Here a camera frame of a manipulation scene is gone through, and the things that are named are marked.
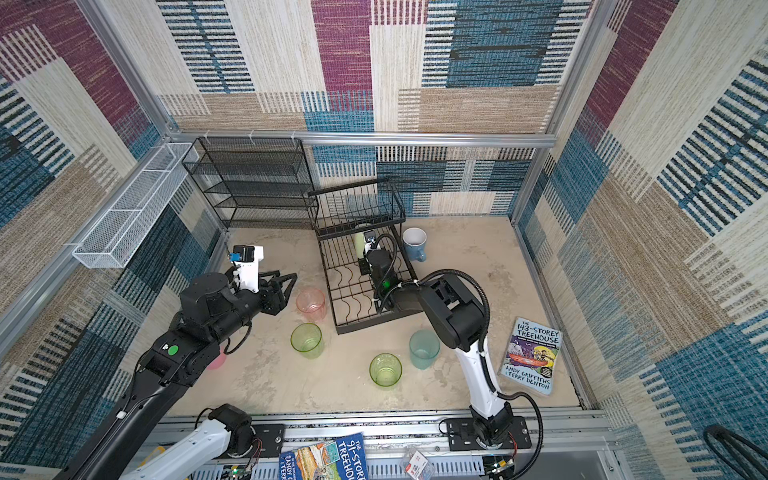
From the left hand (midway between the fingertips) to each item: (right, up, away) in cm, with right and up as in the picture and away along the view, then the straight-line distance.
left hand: (288, 274), depth 68 cm
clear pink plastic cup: (-2, -12, +28) cm, 31 cm away
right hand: (+17, +7, +33) cm, 38 cm away
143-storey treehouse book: (+62, -24, +17) cm, 69 cm away
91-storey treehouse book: (+12, -42, +1) cm, 44 cm away
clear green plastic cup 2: (+22, -28, +15) cm, 38 cm away
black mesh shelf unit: (-26, +30, +42) cm, 58 cm away
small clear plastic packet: (+29, -43, +1) cm, 52 cm away
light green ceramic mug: (+13, +9, +31) cm, 35 cm away
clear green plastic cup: (-1, -21, +22) cm, 30 cm away
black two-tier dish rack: (+5, +18, +50) cm, 54 cm away
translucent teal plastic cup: (+33, -22, +17) cm, 43 cm away
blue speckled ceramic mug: (+31, +8, +33) cm, 47 cm away
